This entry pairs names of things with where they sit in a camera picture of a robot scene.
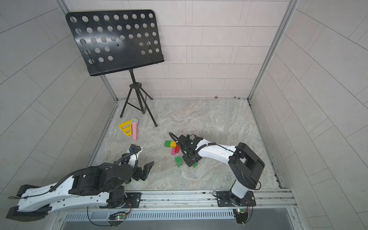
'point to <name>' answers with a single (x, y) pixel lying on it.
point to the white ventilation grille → (155, 214)
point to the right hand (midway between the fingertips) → (191, 161)
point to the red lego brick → (177, 149)
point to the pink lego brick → (173, 151)
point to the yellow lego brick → (173, 144)
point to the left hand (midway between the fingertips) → (150, 162)
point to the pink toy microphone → (134, 121)
